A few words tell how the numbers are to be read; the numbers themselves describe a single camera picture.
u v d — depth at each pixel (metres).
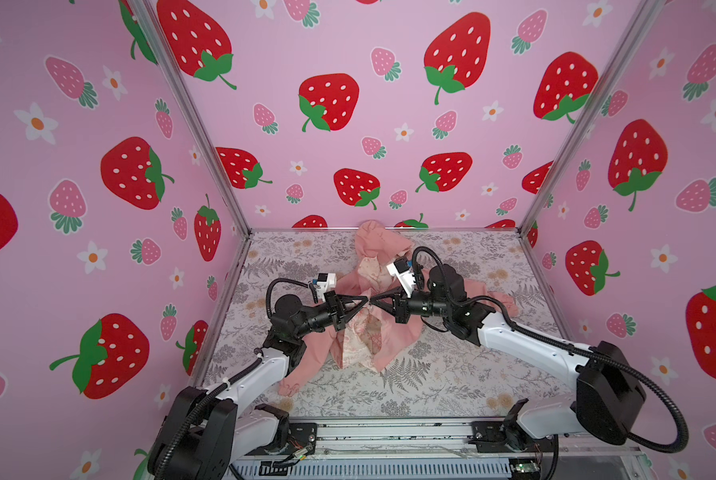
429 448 0.73
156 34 0.71
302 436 0.74
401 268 0.66
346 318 0.69
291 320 0.61
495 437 0.73
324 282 0.74
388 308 0.70
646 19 0.69
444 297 0.59
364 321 0.80
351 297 0.72
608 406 0.41
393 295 0.68
